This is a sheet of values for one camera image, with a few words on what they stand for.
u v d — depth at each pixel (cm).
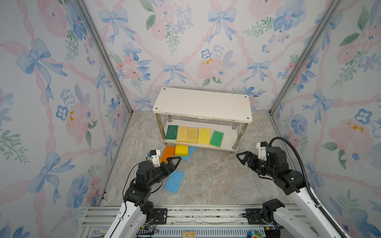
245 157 66
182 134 97
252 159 65
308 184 49
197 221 73
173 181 84
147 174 58
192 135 97
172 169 66
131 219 51
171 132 98
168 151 96
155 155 71
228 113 73
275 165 55
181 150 95
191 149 97
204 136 96
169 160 68
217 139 94
